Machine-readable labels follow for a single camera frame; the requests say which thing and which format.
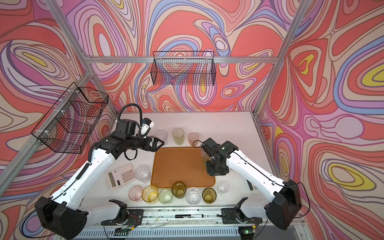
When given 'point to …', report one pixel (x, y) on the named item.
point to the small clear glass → (222, 187)
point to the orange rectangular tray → (171, 164)
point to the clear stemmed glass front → (193, 195)
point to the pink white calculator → (121, 177)
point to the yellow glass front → (150, 193)
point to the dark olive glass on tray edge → (178, 189)
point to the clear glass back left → (162, 135)
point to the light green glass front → (165, 196)
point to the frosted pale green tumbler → (178, 135)
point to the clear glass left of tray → (142, 174)
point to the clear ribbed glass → (203, 153)
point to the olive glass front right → (209, 195)
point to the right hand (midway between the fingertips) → (215, 176)
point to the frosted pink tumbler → (192, 138)
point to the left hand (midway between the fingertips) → (159, 140)
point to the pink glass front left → (135, 193)
